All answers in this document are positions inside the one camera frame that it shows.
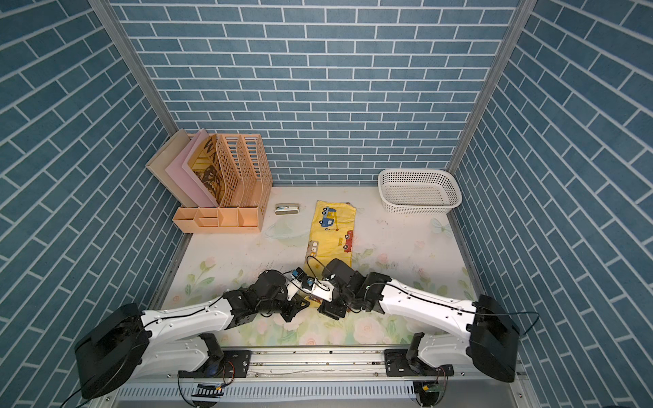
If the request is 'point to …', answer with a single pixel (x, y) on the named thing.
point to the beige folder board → (159, 163)
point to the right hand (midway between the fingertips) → (324, 298)
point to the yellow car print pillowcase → (331, 235)
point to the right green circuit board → (434, 388)
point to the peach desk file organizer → (246, 180)
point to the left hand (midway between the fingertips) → (313, 308)
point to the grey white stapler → (286, 209)
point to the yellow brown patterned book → (207, 166)
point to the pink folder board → (183, 176)
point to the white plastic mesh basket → (418, 191)
